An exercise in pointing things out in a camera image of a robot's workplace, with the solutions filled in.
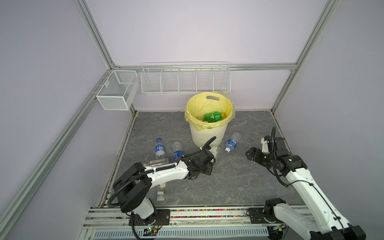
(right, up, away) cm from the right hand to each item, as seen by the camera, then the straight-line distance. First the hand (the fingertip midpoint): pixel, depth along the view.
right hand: (253, 156), depth 79 cm
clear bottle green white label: (-20, +2, +8) cm, 22 cm away
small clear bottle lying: (-54, -5, +10) cm, 55 cm away
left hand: (-23, -8, +5) cm, 25 cm away
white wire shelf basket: (-37, +48, +19) cm, 64 cm away
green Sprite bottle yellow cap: (-19, +22, +17) cm, 34 cm away
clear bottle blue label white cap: (-7, +5, +17) cm, 19 cm away
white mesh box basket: (-84, +41, +23) cm, 96 cm away
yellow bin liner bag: (-26, +31, +16) cm, 43 cm away
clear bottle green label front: (-49, -21, -2) cm, 53 cm away
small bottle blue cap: (-54, +1, +15) cm, 56 cm away
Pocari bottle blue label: (-42, 0, +12) cm, 44 cm away
